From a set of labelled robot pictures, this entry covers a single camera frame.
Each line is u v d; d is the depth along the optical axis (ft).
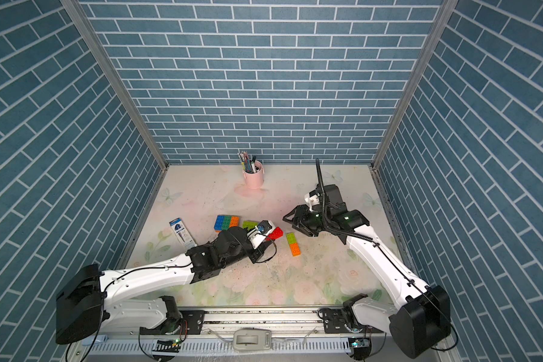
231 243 1.84
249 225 3.10
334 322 2.41
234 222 3.10
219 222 3.08
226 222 3.10
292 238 3.05
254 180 3.49
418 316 1.25
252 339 2.27
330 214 1.93
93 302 1.30
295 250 2.92
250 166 3.45
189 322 2.42
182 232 3.07
